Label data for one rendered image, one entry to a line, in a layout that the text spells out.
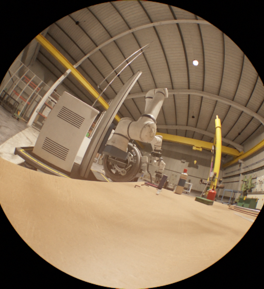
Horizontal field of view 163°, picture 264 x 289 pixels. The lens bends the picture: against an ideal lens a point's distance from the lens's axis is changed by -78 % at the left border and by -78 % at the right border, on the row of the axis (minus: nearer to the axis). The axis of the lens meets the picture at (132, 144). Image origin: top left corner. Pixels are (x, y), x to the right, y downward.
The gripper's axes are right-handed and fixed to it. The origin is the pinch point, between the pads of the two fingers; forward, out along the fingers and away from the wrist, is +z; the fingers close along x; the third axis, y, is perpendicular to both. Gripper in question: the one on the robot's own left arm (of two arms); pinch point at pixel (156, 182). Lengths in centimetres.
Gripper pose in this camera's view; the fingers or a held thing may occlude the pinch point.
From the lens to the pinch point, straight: 156.6
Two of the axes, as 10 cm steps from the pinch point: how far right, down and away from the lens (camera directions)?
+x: 7.0, 4.3, 5.7
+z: -3.6, 9.0, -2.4
